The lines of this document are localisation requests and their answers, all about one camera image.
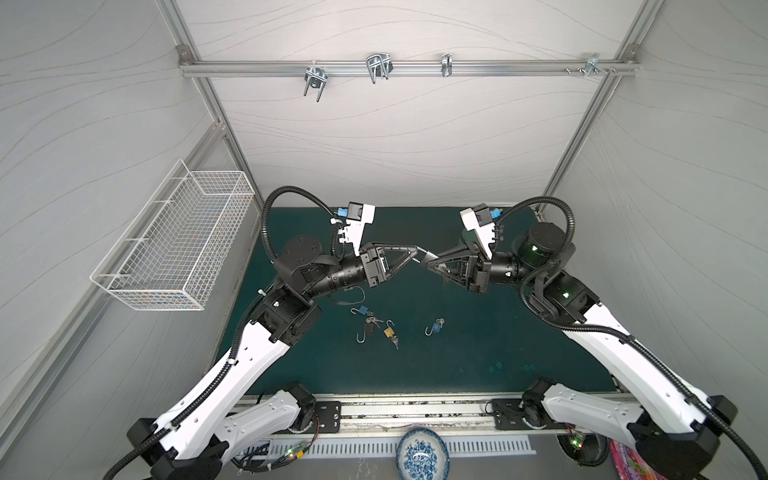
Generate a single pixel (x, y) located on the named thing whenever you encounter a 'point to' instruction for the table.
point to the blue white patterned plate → (422, 454)
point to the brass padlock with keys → (390, 333)
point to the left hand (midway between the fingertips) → (418, 249)
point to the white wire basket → (171, 256)
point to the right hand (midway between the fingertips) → (433, 255)
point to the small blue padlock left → (362, 310)
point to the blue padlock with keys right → (436, 327)
